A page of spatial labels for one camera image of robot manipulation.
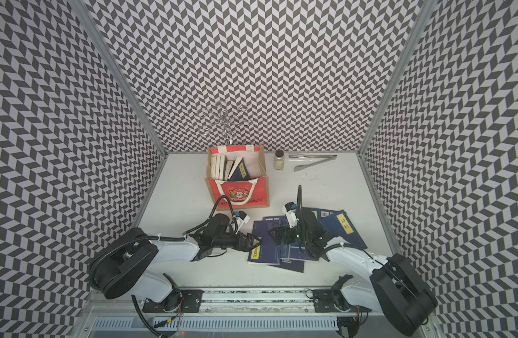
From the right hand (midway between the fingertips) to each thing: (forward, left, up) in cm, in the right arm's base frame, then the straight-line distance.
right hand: (278, 234), depth 84 cm
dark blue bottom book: (-11, -6, -4) cm, 13 cm away
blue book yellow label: (+26, +17, +7) cm, 32 cm away
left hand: (-3, +9, -1) cm, 10 cm away
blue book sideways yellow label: (+27, +18, +14) cm, 35 cm away
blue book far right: (+6, -25, -2) cm, 26 cm away
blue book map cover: (-7, +5, -2) cm, 8 cm away
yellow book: (+22, +26, +16) cm, 38 cm away
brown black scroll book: (+26, +21, +14) cm, 36 cm away
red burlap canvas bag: (+15, +15, +7) cm, 22 cm away
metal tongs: (+47, -28, -5) cm, 54 cm away
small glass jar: (+38, -2, +2) cm, 38 cm away
